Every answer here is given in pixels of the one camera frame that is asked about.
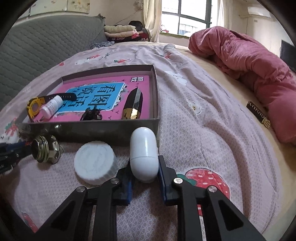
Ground brass door knob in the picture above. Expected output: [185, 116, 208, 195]
[31, 135, 62, 165]

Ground small white pill bottle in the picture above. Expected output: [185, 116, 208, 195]
[41, 95, 63, 120]

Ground white round jar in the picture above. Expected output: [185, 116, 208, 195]
[74, 141, 117, 186]

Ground white earbuds case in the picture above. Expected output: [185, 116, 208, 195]
[129, 127, 159, 183]

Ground black and yellow wristwatch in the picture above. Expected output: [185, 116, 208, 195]
[26, 93, 77, 122]

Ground pink strawberry bed sheet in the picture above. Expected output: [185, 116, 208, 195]
[1, 44, 282, 240]

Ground black hair clip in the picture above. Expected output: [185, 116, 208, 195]
[80, 105, 103, 121]

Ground grey cardboard tray box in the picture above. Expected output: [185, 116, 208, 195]
[16, 65, 160, 146]

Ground grey quilted headboard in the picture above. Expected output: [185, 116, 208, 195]
[1, 15, 106, 108]

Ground black gold lipstick on bed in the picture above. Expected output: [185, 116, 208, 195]
[246, 101, 271, 128]

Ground pink and blue book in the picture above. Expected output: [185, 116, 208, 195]
[33, 74, 151, 123]

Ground black gold lipstick in tray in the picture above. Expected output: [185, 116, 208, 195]
[121, 88, 143, 120]

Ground dark patterned cloth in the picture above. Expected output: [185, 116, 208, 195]
[90, 41, 115, 49]

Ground red pink duvet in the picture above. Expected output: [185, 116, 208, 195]
[188, 26, 295, 144]

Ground stack of folded clothes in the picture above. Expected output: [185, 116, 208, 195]
[104, 21, 150, 43]

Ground cream curtain left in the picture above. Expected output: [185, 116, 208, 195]
[143, 0, 162, 42]

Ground cream curtain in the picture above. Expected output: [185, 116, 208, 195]
[143, 0, 162, 42]
[216, 0, 231, 29]

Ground cream curtain right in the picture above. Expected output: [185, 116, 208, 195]
[216, 0, 231, 29]

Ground white air conditioner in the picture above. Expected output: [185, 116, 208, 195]
[247, 6, 271, 18]

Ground wall painting panels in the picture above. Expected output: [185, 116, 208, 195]
[20, 0, 90, 18]

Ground black wall television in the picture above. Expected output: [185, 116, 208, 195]
[280, 40, 296, 72]

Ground window with dark frame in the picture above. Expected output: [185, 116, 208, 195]
[160, 0, 212, 37]

